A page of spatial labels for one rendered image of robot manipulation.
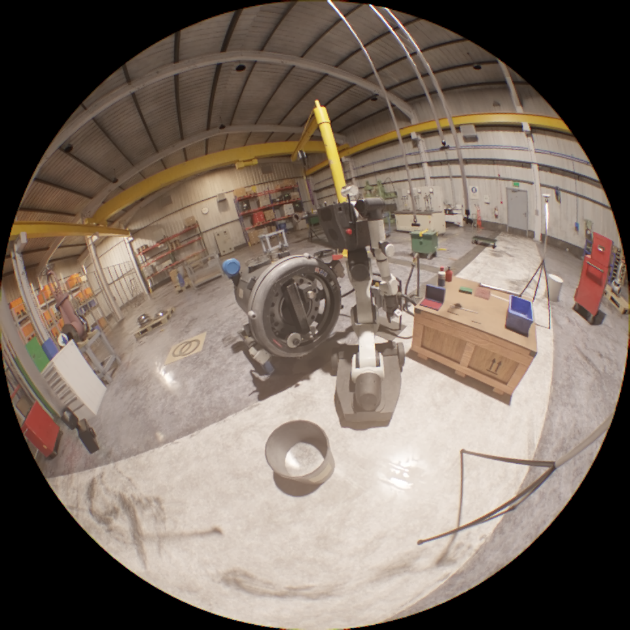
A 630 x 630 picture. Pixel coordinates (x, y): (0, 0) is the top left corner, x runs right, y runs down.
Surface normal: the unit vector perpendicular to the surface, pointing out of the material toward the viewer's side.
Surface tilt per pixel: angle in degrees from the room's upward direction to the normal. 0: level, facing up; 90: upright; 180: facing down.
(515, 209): 90
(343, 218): 88
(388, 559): 0
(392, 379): 0
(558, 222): 90
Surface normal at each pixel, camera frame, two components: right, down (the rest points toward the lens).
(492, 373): -0.77, 0.46
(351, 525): -0.22, -0.84
